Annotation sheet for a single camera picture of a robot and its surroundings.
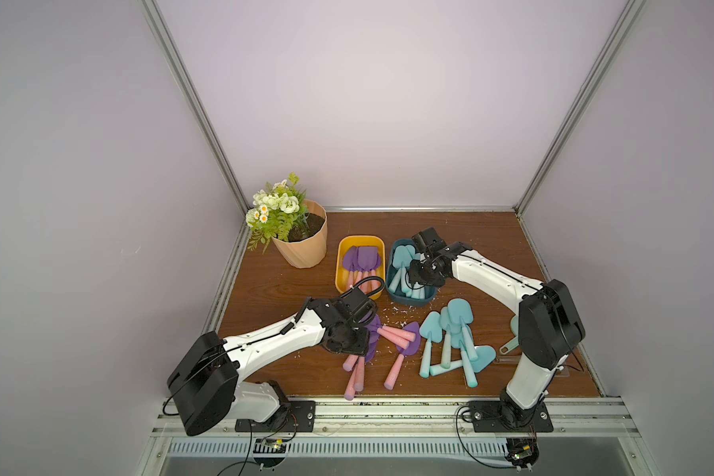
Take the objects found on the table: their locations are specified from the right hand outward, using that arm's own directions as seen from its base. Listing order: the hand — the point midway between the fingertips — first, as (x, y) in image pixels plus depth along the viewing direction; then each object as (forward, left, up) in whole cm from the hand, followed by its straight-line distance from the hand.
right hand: (416, 266), depth 91 cm
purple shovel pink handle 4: (-20, +7, -7) cm, 22 cm away
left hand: (-25, +15, -4) cm, 29 cm away
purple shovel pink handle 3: (-23, +2, -8) cm, 24 cm away
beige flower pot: (+3, +34, +7) cm, 35 cm away
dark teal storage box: (-8, +5, -7) cm, 11 cm away
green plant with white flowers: (+4, +39, +20) cm, 44 cm away
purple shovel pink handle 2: (+7, +16, -8) cm, 19 cm away
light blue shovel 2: (-6, 0, -5) cm, 8 cm away
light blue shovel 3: (-17, -4, -9) cm, 20 cm away
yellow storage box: (+12, +25, -4) cm, 28 cm away
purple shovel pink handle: (+6, +22, -9) cm, 25 cm away
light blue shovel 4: (-11, -14, -9) cm, 20 cm away
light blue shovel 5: (-27, -6, -6) cm, 29 cm away
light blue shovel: (+9, +4, -7) cm, 12 cm away
